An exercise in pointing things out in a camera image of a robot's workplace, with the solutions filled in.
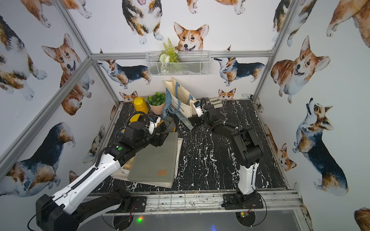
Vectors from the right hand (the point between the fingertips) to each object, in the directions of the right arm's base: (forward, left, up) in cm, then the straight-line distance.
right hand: (193, 112), depth 96 cm
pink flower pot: (+7, +25, -5) cm, 27 cm away
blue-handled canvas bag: (+3, +9, +10) cm, 13 cm away
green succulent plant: (+12, +25, +1) cm, 28 cm away
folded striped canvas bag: (+20, -19, -13) cm, 31 cm away
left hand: (-19, +14, +10) cm, 26 cm away
